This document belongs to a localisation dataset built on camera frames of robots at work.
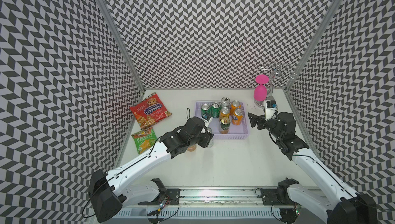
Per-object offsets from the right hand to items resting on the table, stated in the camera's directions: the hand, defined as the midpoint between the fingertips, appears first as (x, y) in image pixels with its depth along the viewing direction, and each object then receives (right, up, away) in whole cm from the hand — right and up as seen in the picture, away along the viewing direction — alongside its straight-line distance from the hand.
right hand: (256, 113), depth 79 cm
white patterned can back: (-14, +6, +16) cm, 22 cm away
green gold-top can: (-15, -7, +10) cm, 20 cm away
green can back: (-20, +1, +19) cm, 28 cm away
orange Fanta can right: (-7, -3, +13) cm, 15 cm away
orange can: (-34, -20, +5) cm, 40 cm away
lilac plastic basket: (-7, -13, +17) cm, 22 cm away
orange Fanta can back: (-7, +5, +18) cm, 20 cm away
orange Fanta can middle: (-15, 0, +14) cm, 21 cm away
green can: (-27, +2, +17) cm, 32 cm away
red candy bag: (-63, 0, +21) cm, 67 cm away
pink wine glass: (+8, +13, +15) cm, 22 cm away
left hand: (-26, -10, -5) cm, 28 cm away
